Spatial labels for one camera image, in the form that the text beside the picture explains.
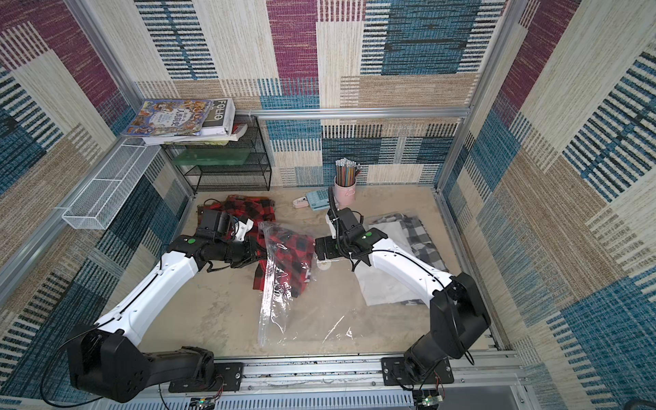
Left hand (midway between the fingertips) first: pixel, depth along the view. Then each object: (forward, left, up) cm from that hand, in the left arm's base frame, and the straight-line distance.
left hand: (268, 251), depth 79 cm
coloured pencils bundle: (+41, -26, -4) cm, 48 cm away
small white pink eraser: (+34, -6, -15) cm, 38 cm away
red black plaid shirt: (+28, +10, -11) cm, 32 cm away
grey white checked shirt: (+15, -52, -15) cm, 56 cm away
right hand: (+5, -17, -3) cm, 18 cm away
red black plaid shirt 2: (-3, -6, -2) cm, 7 cm away
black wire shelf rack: (+48, +15, -12) cm, 52 cm away
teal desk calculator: (+36, -14, -16) cm, 42 cm away
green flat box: (+36, +25, +9) cm, 45 cm away
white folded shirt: (-5, -37, -17) cm, 41 cm away
